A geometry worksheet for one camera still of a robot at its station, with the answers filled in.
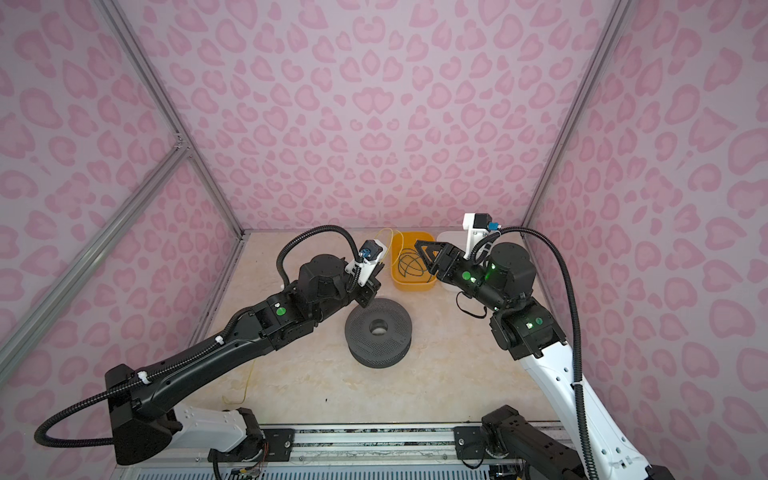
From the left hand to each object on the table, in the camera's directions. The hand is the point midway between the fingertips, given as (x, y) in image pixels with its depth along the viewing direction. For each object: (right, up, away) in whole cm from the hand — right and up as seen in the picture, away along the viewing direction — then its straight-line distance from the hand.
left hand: (382, 259), depth 67 cm
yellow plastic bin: (+8, -9, +38) cm, 39 cm away
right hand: (+8, +3, -8) cm, 11 cm away
